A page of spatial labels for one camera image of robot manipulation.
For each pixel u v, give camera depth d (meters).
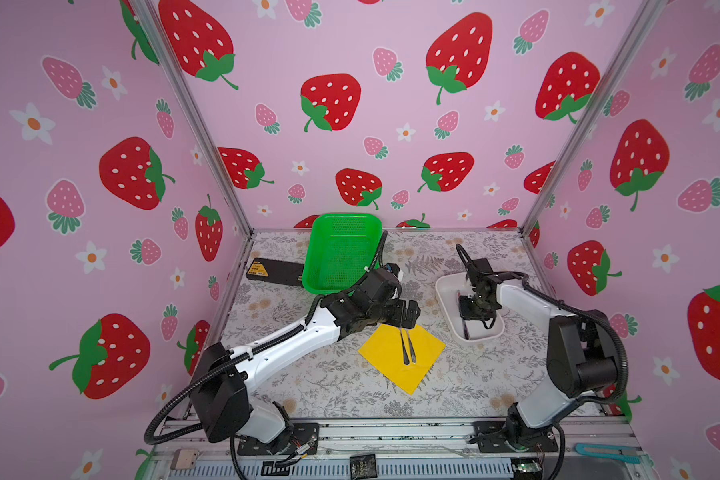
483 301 0.74
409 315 0.69
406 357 0.88
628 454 0.71
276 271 1.10
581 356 0.46
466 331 0.93
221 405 0.40
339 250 1.15
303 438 0.73
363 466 0.69
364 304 0.58
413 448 0.73
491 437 0.74
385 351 0.89
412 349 0.89
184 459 0.70
